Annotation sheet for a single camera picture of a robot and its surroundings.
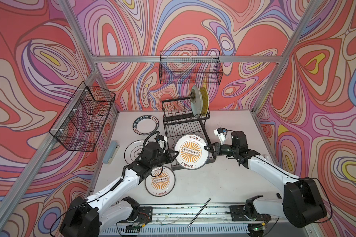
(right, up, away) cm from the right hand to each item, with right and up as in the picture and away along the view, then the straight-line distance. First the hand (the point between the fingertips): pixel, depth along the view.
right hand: (205, 151), depth 81 cm
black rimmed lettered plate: (-41, +14, +30) cm, 53 cm away
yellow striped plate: (0, +27, -2) cm, 27 cm away
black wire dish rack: (-14, +18, +30) cm, 38 cm away
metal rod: (-5, -31, -6) cm, 32 cm away
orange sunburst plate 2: (-8, -2, -2) cm, 8 cm away
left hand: (-14, -1, -4) cm, 14 cm away
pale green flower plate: (-4, +29, +7) cm, 30 cm away
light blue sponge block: (-57, -3, +10) cm, 58 cm away
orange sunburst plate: (-25, -19, +3) cm, 31 cm away
